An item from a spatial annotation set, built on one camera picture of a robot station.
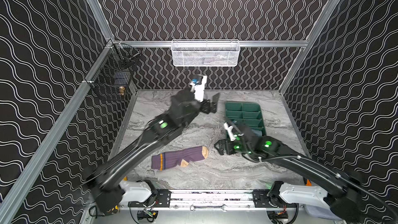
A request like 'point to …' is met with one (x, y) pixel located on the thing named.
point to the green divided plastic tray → (250, 112)
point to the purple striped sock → (182, 157)
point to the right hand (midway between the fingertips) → (221, 145)
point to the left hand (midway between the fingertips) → (210, 90)
